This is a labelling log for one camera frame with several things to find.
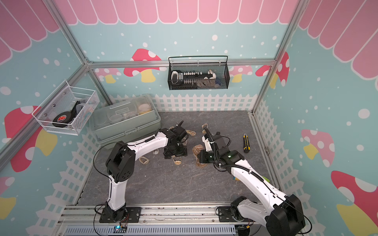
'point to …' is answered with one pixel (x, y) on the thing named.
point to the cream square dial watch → (203, 126)
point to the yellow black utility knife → (246, 147)
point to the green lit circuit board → (119, 229)
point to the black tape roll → (65, 117)
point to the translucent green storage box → (124, 120)
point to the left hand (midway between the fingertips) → (144, 159)
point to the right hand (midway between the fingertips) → (179, 143)
